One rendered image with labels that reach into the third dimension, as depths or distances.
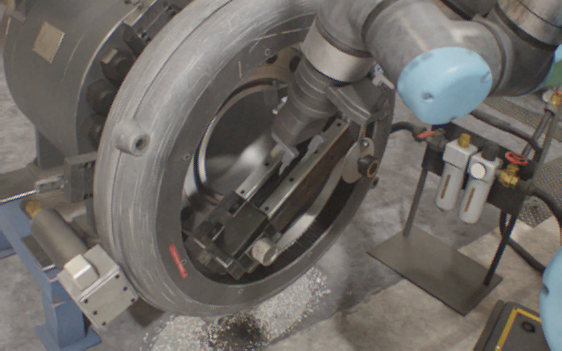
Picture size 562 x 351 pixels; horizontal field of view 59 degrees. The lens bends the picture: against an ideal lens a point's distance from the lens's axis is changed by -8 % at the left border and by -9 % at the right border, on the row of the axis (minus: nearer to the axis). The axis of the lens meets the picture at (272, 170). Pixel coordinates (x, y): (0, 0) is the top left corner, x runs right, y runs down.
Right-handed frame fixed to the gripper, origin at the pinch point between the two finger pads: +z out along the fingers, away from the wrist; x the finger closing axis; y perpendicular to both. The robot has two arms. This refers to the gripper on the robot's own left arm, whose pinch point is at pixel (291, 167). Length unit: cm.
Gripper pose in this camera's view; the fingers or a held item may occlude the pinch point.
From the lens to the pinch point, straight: 83.0
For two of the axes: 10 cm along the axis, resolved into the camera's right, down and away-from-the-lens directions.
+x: -7.1, 3.6, -6.0
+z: -3.2, 5.9, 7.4
